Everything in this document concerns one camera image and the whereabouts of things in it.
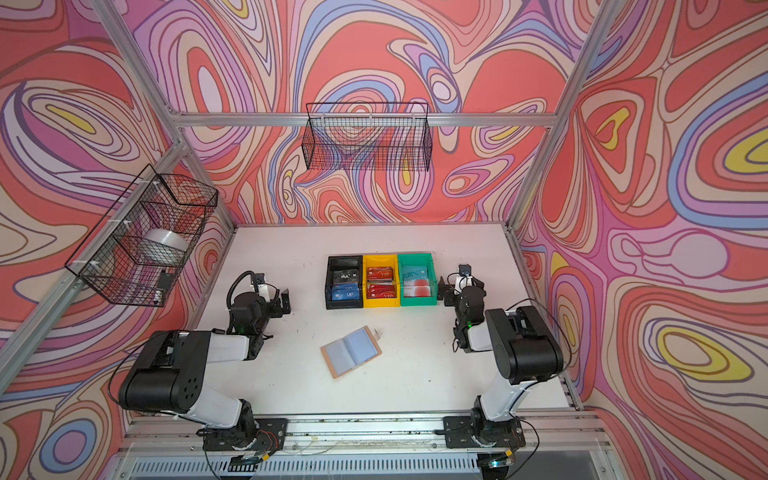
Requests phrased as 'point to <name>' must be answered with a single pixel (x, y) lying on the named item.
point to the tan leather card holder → (359, 347)
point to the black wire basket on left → (138, 248)
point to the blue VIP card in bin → (346, 292)
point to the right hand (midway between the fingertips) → (458, 282)
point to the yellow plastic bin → (381, 260)
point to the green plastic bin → (418, 283)
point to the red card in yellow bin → (381, 291)
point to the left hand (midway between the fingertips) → (275, 288)
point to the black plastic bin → (337, 263)
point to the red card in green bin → (417, 291)
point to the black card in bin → (346, 276)
